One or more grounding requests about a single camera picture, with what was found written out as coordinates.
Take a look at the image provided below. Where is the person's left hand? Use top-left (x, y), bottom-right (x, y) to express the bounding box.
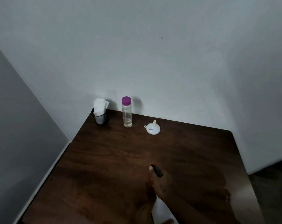
top-left (133, 197), bottom-right (175, 224)

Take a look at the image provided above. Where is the person's right hand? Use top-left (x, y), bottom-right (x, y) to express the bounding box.
top-left (148, 166), bottom-right (181, 204)

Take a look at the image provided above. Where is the white spray bottle body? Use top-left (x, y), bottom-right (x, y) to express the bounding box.
top-left (151, 198), bottom-right (179, 224)

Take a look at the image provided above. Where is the black spray head with tube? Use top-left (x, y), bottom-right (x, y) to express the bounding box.
top-left (150, 164), bottom-right (164, 178)

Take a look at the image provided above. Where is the white plastic funnel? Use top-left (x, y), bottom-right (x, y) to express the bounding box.
top-left (144, 119), bottom-right (161, 135)

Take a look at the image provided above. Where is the clear plastic water bottle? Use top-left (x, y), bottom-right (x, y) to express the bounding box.
top-left (122, 104), bottom-right (133, 128)

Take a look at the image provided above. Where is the person's right forearm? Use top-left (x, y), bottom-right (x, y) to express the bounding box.
top-left (165, 193), bottom-right (241, 224)

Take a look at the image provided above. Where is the dark wooden table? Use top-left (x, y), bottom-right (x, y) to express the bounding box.
top-left (21, 109), bottom-right (266, 224)

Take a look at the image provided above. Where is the black mesh cup holder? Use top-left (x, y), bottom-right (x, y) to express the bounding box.
top-left (92, 108), bottom-right (109, 126)

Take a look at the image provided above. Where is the black cup with tissues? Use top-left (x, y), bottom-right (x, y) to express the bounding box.
top-left (93, 98), bottom-right (110, 125)

